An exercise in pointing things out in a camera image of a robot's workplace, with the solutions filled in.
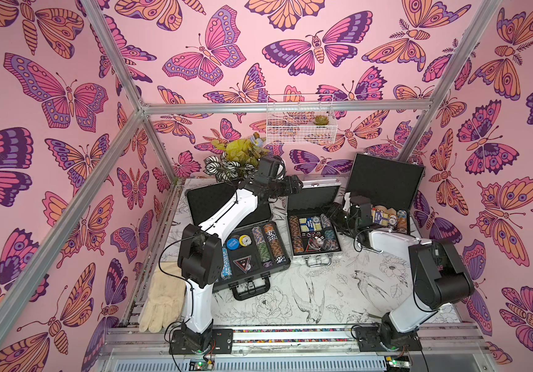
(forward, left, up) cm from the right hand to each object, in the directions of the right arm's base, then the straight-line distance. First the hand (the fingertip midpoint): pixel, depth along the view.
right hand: (325, 207), depth 93 cm
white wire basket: (+29, +10, +22) cm, 37 cm away
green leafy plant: (+23, +36, +10) cm, 44 cm away
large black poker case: (-14, +28, -7) cm, 32 cm away
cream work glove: (-34, +58, -10) cm, 68 cm away
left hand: (+2, +11, +10) cm, 15 cm away
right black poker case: (+12, -29, 0) cm, 32 cm away
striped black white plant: (+10, +41, +11) cm, 43 cm away
